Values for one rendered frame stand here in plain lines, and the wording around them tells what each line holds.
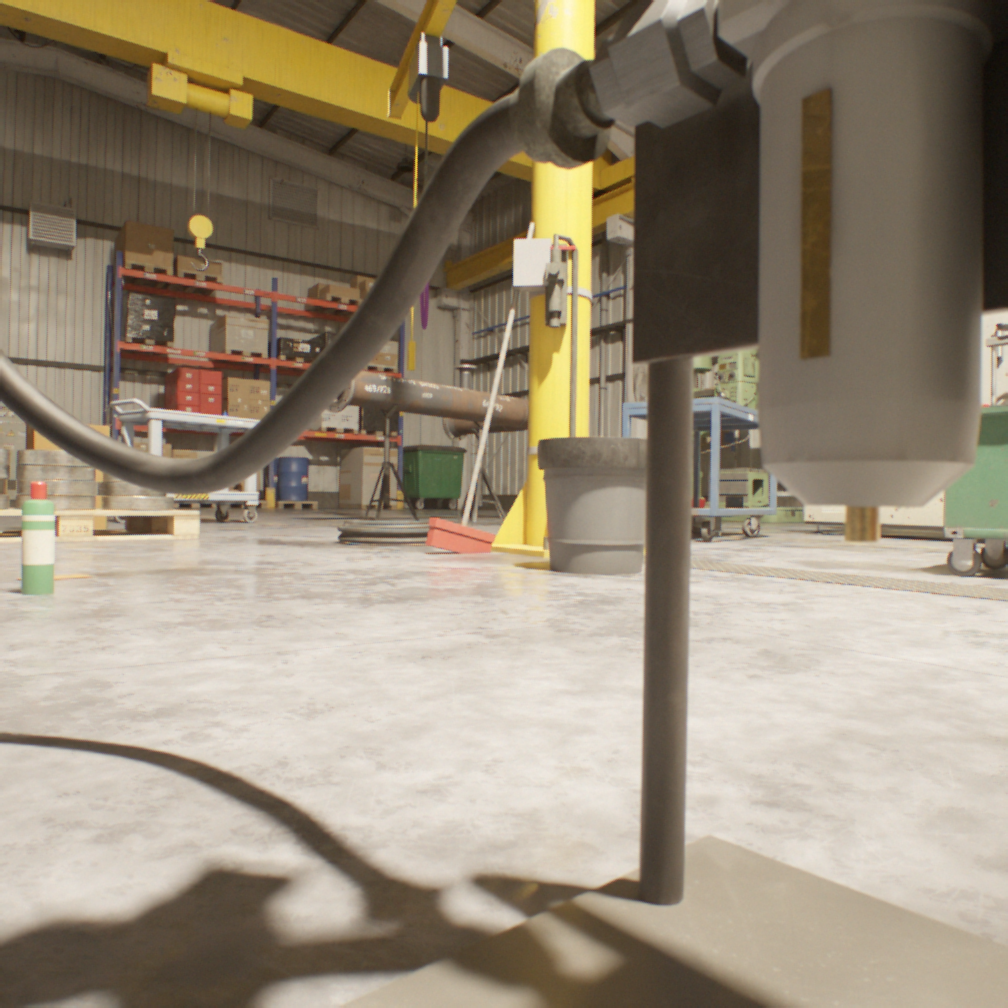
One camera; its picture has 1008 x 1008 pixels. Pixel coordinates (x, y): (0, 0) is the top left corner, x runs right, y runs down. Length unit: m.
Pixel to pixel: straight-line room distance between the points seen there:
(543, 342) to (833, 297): 3.22
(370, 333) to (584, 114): 0.21
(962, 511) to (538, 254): 1.92
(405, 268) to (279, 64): 12.16
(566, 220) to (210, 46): 9.26
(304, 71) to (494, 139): 12.31
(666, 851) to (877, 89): 0.36
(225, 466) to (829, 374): 0.48
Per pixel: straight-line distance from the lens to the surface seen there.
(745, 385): 10.94
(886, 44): 0.32
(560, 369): 3.44
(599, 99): 0.42
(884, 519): 6.06
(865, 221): 0.29
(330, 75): 12.93
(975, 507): 2.88
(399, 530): 3.70
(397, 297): 0.53
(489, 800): 0.62
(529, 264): 3.48
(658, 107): 0.40
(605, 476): 2.40
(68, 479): 4.32
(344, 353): 0.55
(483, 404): 8.13
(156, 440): 6.38
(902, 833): 0.64
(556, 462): 2.43
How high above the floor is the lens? 0.23
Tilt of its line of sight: level
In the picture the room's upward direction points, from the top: 1 degrees clockwise
